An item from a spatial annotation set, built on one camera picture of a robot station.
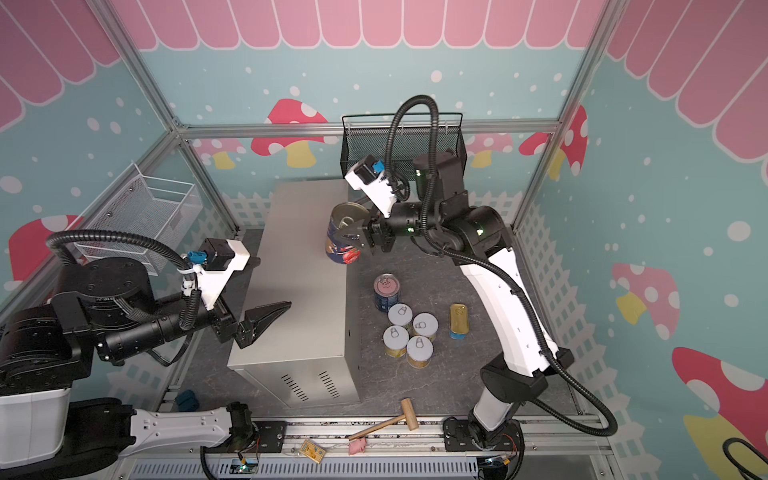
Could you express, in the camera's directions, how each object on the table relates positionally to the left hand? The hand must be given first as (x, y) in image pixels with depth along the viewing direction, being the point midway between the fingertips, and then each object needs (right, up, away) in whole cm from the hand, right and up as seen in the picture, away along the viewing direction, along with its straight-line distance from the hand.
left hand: (270, 290), depth 48 cm
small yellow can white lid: (+22, -12, +42) cm, 49 cm away
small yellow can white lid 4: (+27, -21, +36) cm, 50 cm away
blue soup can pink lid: (+18, -5, +42) cm, 46 cm away
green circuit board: (-17, -46, +24) cm, 55 cm away
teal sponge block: (-35, -33, +31) cm, 58 cm away
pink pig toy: (+11, -40, +23) cm, 48 cm away
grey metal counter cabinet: (+5, -13, +5) cm, 14 cm away
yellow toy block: (0, -41, +23) cm, 48 cm away
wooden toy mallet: (+24, -35, +29) cm, 51 cm away
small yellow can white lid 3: (+20, -18, +37) cm, 46 cm away
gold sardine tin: (+39, -13, +36) cm, 54 cm away
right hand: (+11, +12, +6) cm, 18 cm away
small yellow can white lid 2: (+29, -15, +40) cm, 51 cm away
